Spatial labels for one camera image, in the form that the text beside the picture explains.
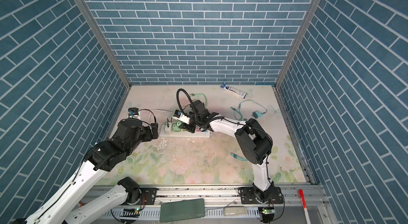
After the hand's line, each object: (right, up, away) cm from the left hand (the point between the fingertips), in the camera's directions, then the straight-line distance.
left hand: (150, 125), depth 73 cm
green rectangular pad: (+13, -37, -3) cm, 39 cm away
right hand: (+10, 0, +16) cm, 19 cm away
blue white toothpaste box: (+44, +18, +43) cm, 64 cm away
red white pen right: (+70, -36, -2) cm, 79 cm away
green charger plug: (+8, -3, +16) cm, 18 cm away
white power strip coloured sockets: (+20, -8, +19) cm, 29 cm away
